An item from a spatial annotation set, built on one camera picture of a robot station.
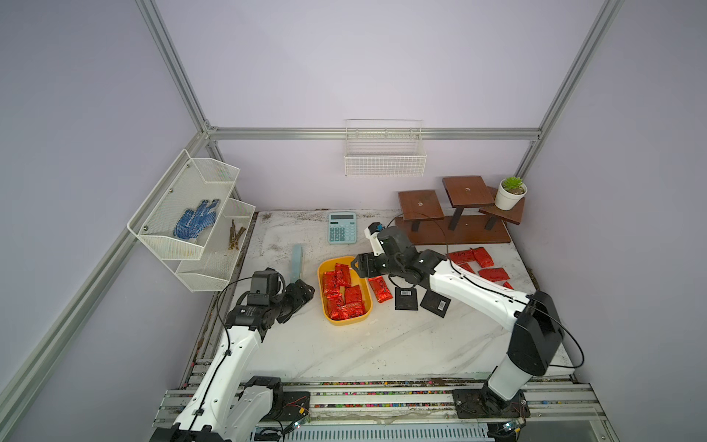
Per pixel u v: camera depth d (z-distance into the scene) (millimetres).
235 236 949
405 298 951
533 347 434
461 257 1067
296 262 1010
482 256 1042
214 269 897
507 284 942
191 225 762
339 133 946
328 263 983
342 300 930
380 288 956
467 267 1031
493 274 1003
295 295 716
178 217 764
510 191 936
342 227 1135
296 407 725
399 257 617
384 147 978
